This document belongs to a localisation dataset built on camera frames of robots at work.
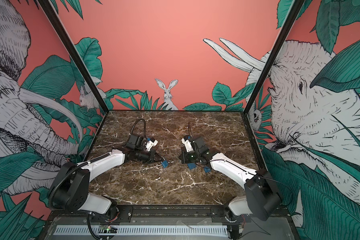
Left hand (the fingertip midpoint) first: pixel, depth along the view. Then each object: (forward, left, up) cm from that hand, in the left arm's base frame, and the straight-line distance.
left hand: (163, 158), depth 82 cm
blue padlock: (-2, -1, -3) cm, 4 cm away
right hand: (0, -8, +1) cm, 8 cm away
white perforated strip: (-32, +8, -11) cm, 35 cm away
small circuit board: (-31, +26, -11) cm, 42 cm away
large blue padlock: (0, -17, -11) cm, 20 cm away
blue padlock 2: (-9, -24, +3) cm, 25 cm away
